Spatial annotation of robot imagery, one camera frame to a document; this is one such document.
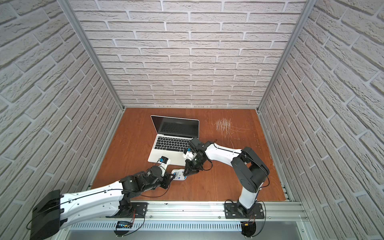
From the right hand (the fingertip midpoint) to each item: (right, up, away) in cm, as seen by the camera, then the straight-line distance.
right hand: (183, 177), depth 80 cm
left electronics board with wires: (-29, -20, -8) cm, 36 cm away
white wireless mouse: (-2, +1, +1) cm, 3 cm away
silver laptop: (-9, +21, +23) cm, 32 cm away
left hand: (-5, +3, 0) cm, 6 cm away
